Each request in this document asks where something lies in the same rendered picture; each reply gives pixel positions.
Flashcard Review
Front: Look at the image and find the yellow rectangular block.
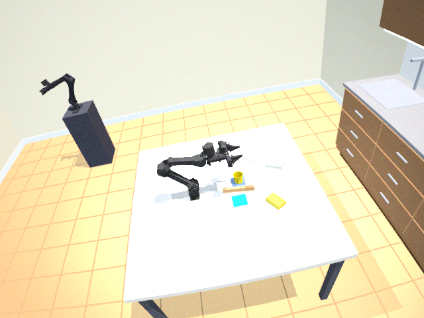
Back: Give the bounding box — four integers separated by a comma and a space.
266, 192, 286, 210

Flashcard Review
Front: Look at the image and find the yellow cup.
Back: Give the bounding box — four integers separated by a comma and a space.
233, 171, 243, 184

